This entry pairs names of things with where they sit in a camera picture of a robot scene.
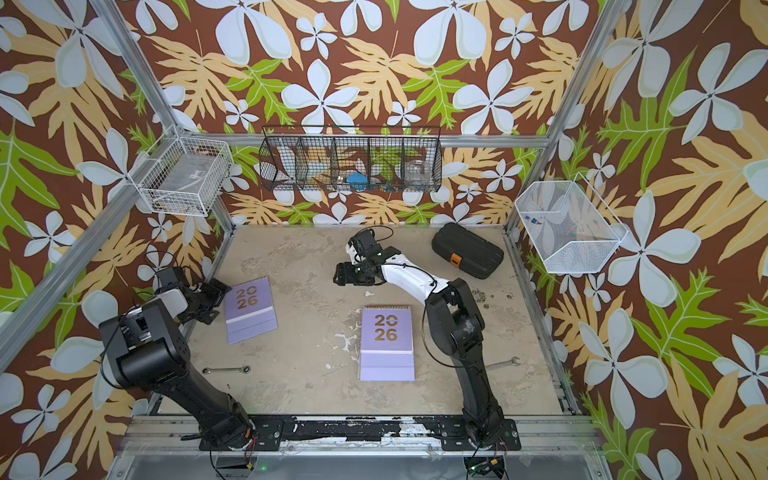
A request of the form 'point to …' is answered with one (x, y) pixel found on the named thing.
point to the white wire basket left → (179, 175)
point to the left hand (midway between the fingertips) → (226, 292)
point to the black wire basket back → (358, 158)
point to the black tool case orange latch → (468, 248)
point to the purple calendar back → (387, 344)
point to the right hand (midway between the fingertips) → (341, 278)
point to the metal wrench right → (512, 361)
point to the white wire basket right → (570, 227)
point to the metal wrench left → (245, 369)
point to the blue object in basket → (357, 178)
